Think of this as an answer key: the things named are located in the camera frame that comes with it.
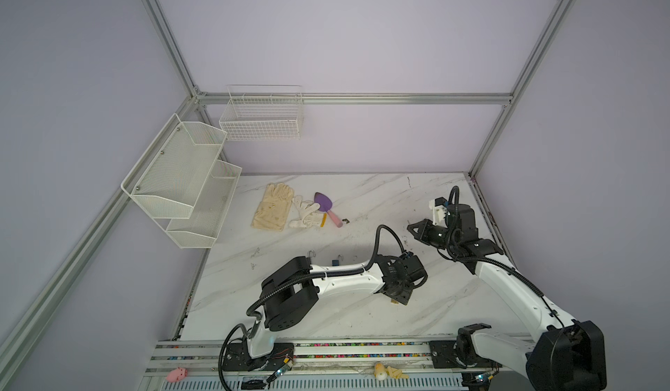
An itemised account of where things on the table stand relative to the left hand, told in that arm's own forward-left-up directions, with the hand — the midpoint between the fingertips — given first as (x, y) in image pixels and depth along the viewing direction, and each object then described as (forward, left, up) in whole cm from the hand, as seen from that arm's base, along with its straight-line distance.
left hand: (399, 292), depth 81 cm
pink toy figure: (-21, +63, -4) cm, 66 cm away
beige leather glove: (+36, +47, -5) cm, 59 cm away
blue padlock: (+13, +21, -6) cm, 25 cm away
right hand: (+16, -2, +13) cm, 21 cm away
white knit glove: (+33, +31, -4) cm, 46 cm away
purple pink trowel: (+39, +25, -5) cm, 46 cm away
